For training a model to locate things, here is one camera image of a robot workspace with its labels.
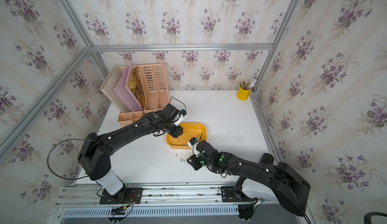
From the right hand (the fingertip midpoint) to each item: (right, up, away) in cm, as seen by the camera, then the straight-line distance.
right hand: (190, 160), depth 80 cm
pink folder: (-39, +36, +9) cm, 54 cm away
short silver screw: (-9, 0, +8) cm, 12 cm away
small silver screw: (-5, -2, +4) cm, 7 cm away
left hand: (-5, +14, +5) cm, 16 cm away
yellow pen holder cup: (+38, +38, +29) cm, 61 cm away
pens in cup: (+37, +43, +22) cm, 61 cm away
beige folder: (-46, +39, +2) cm, 61 cm away
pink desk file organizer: (-33, +46, +31) cm, 65 cm away
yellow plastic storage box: (0, +14, +14) cm, 20 cm away
